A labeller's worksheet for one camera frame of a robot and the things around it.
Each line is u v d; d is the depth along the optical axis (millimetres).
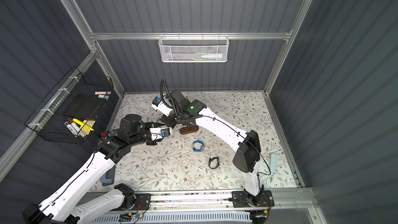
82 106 744
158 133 598
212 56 875
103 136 824
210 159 866
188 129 984
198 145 925
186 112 547
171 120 667
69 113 719
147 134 629
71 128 673
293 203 741
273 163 812
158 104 644
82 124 699
